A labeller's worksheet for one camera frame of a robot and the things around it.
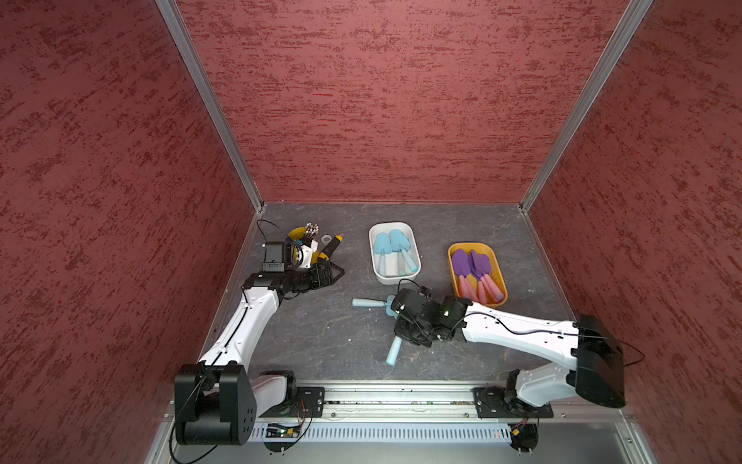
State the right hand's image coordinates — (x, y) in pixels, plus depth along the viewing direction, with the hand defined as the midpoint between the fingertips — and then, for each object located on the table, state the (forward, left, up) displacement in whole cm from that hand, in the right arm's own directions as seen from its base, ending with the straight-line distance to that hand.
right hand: (397, 338), depth 77 cm
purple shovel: (+26, -24, -6) cm, 36 cm away
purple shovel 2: (+25, -31, -6) cm, 40 cm away
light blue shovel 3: (-4, +1, +1) cm, 4 cm away
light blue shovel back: (+28, -3, -7) cm, 29 cm away
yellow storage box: (+22, -35, -5) cm, 42 cm away
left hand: (+15, +18, +6) cm, 24 cm away
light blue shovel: (+38, -3, -7) cm, 39 cm away
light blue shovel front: (+37, +3, -8) cm, 38 cm away
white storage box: (+34, -2, -8) cm, 35 cm away
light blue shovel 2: (+14, +8, -8) cm, 18 cm away
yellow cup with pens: (+34, +31, +5) cm, 46 cm away
